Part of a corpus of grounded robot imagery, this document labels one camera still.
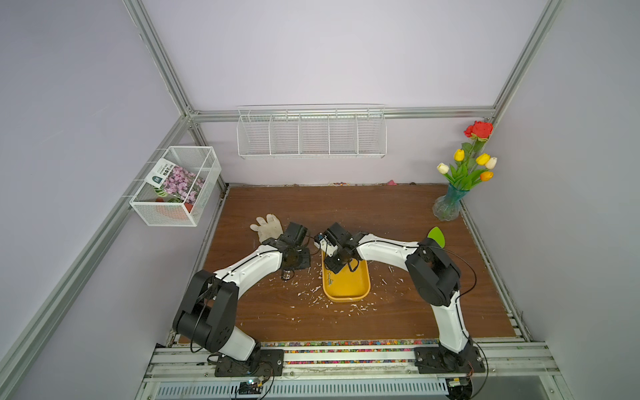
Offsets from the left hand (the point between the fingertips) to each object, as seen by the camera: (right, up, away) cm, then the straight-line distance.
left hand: (304, 262), depth 89 cm
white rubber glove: (-15, +11, +15) cm, 24 cm away
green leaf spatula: (+54, +9, +13) cm, 56 cm away
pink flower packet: (-37, +28, -15) cm, 49 cm away
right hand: (+10, -1, +6) cm, 12 cm away
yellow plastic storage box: (+15, -8, 0) cm, 17 cm away
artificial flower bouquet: (+63, +36, +5) cm, 72 cm away
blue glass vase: (+58, +20, +13) cm, 63 cm away
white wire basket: (-43, +20, -15) cm, 49 cm away
